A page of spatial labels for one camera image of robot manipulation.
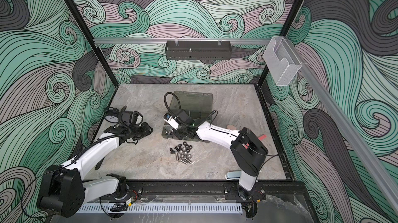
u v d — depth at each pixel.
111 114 0.93
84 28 0.88
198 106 1.08
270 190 0.74
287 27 0.87
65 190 0.39
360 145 0.48
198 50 0.96
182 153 0.86
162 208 0.70
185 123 0.63
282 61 0.78
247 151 0.45
